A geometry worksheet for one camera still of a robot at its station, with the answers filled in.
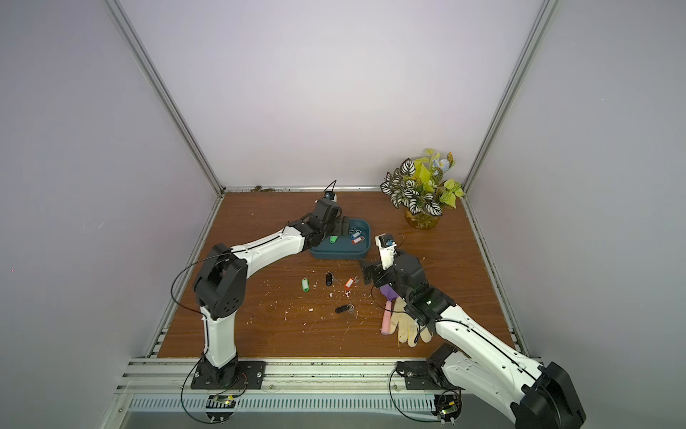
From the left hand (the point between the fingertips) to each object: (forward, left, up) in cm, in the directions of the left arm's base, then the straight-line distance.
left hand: (341, 218), depth 94 cm
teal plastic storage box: (-3, -5, -13) cm, 14 cm away
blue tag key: (+1, -5, -12) cm, 13 cm away
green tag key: (-19, +13, -14) cm, 27 cm away
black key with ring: (-28, -3, -13) cm, 31 cm away
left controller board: (-54, +32, -17) cm, 66 cm away
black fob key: (-17, +4, -13) cm, 22 cm away
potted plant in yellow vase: (+5, -27, +10) cm, 30 cm away
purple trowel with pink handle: (-24, -17, -11) cm, 31 cm away
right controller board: (-53, -31, -15) cm, 63 cm away
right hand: (-18, -11, +7) cm, 22 cm away
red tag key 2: (-1, -6, -13) cm, 15 cm away
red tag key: (-18, -3, -14) cm, 23 cm away
